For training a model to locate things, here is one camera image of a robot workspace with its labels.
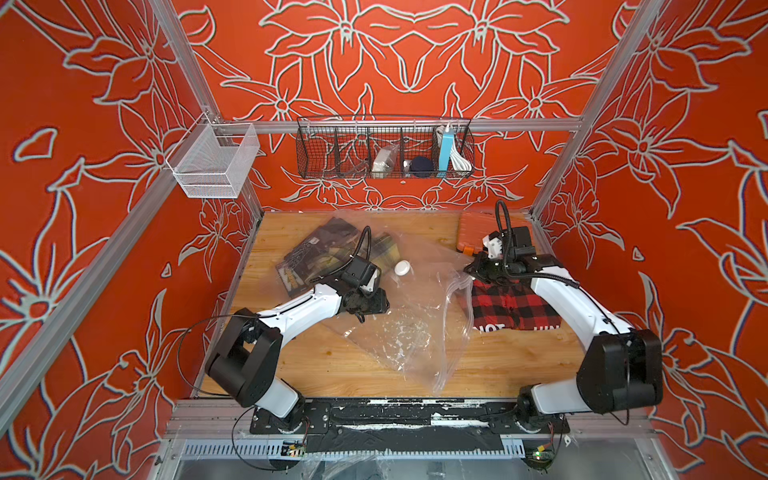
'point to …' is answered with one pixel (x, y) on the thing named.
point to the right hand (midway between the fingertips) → (460, 267)
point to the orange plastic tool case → (472, 226)
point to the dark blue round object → (421, 164)
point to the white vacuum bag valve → (402, 268)
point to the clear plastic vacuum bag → (422, 271)
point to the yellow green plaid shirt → (383, 252)
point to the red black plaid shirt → (511, 304)
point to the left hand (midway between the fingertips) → (384, 303)
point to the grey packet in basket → (386, 158)
